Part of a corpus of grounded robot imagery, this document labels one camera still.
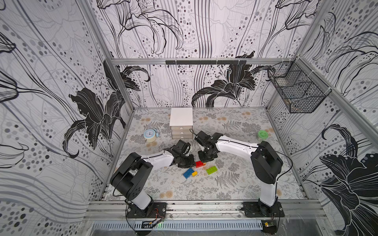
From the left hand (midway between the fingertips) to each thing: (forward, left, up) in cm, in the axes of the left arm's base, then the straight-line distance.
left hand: (196, 167), depth 88 cm
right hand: (+5, -5, +1) cm, 7 cm away
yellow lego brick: (-4, +1, +1) cm, 4 cm away
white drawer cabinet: (+24, +10, +13) cm, 29 cm away
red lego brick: (+1, -2, +3) cm, 3 cm away
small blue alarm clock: (+20, +32, +3) cm, 38 cm away
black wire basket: (+39, -63, +31) cm, 80 cm away
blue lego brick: (-4, +5, +1) cm, 6 cm away
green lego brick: (-1, -10, +1) cm, 10 cm away
